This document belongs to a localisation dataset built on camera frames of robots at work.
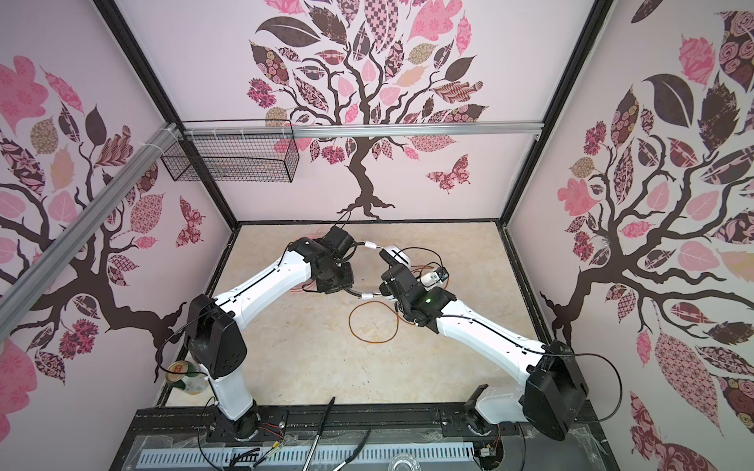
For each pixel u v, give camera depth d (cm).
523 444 70
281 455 70
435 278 71
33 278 52
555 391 40
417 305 58
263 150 95
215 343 46
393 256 79
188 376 72
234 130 90
